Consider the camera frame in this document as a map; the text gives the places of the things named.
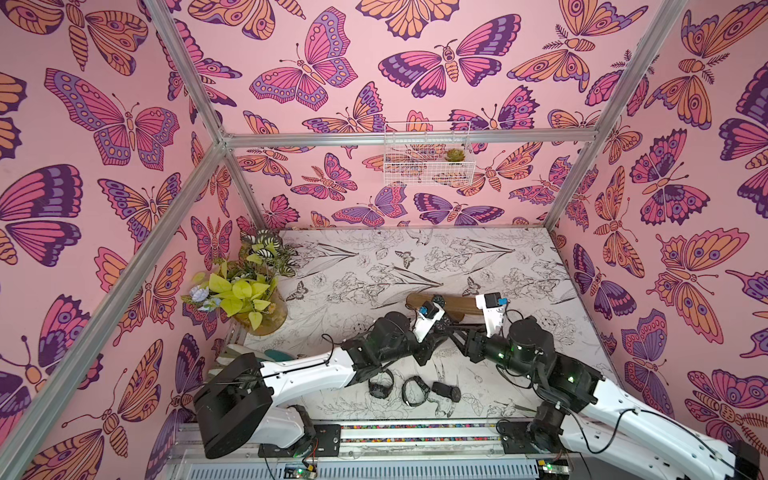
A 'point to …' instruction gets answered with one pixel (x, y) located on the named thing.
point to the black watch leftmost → (380, 386)
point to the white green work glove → (233, 351)
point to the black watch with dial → (439, 300)
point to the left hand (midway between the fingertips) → (447, 333)
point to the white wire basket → (428, 153)
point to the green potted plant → (247, 286)
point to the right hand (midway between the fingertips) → (450, 327)
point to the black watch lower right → (451, 392)
